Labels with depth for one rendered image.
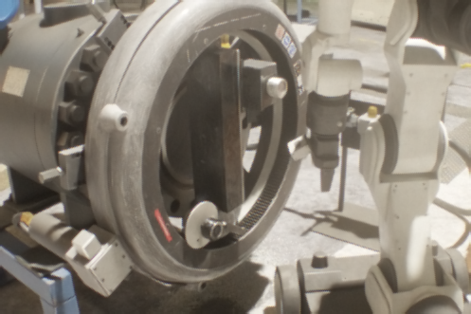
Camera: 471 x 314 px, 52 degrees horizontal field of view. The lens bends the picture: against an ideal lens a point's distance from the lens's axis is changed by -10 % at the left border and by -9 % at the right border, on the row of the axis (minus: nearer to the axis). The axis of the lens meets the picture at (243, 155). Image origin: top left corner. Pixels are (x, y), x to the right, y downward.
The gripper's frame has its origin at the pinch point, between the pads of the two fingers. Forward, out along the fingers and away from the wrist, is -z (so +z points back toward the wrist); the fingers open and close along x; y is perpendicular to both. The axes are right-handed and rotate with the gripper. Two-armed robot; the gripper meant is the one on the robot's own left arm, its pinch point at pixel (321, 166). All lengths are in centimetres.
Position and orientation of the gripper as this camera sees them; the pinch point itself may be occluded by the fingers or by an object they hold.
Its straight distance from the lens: 122.0
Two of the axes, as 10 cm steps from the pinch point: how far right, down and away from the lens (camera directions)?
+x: -0.9, -5.5, 8.3
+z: 0.1, -8.4, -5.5
